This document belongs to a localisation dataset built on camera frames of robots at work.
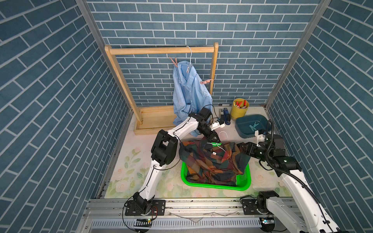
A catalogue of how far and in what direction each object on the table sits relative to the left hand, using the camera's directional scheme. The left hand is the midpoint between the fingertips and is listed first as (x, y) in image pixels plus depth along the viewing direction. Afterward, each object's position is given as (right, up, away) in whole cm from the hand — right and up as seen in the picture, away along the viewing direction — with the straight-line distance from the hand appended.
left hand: (220, 141), depth 88 cm
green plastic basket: (+11, -20, -9) cm, 25 cm away
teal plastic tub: (+23, +8, +20) cm, 31 cm away
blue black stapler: (+9, +15, +21) cm, 28 cm away
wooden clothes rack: (-47, +13, +23) cm, 55 cm away
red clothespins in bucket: (+16, +24, +18) cm, 34 cm away
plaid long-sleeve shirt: (-7, -11, -8) cm, 15 cm away
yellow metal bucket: (+14, +18, +17) cm, 29 cm away
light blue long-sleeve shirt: (-18, +30, +1) cm, 35 cm away
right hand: (+12, -1, -10) cm, 16 cm away
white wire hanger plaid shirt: (-3, -2, -2) cm, 4 cm away
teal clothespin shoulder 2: (+27, +7, +18) cm, 33 cm away
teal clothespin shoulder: (+27, +7, +18) cm, 33 cm away
